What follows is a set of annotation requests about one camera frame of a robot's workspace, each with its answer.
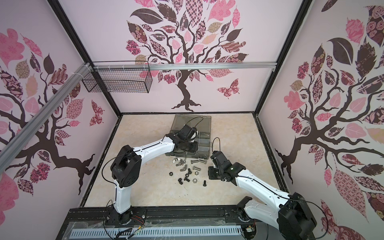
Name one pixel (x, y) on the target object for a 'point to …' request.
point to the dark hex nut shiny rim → (186, 175)
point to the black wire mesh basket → (124, 76)
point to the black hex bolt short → (186, 179)
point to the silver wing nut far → (175, 159)
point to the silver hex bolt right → (204, 161)
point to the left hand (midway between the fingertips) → (196, 150)
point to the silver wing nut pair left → (179, 163)
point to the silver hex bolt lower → (194, 168)
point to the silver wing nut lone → (184, 168)
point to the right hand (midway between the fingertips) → (209, 172)
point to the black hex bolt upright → (189, 172)
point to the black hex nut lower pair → (180, 182)
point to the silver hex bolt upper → (192, 161)
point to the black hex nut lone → (171, 173)
